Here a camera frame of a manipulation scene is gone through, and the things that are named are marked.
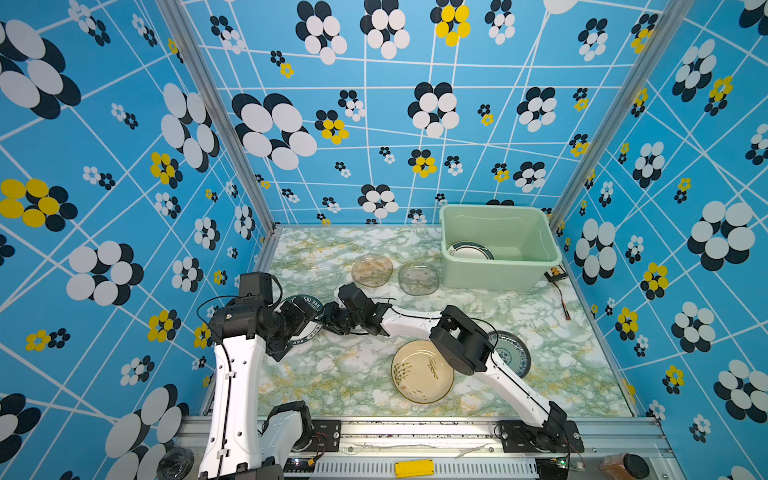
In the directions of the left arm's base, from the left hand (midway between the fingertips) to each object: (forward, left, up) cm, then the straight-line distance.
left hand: (309, 320), depth 73 cm
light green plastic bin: (+38, -66, -11) cm, 77 cm away
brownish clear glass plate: (+30, -13, -19) cm, 37 cm away
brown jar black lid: (-28, -70, -11) cm, 76 cm away
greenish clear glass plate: (+26, -30, -19) cm, 44 cm away
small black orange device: (+28, -78, -18) cm, 85 cm away
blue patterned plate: (0, -56, -19) cm, 59 cm away
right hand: (+8, +3, -16) cm, 18 cm away
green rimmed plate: (+7, +3, -18) cm, 19 cm away
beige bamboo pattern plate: (-6, -29, -20) cm, 35 cm away
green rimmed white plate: (+37, -48, -16) cm, 63 cm away
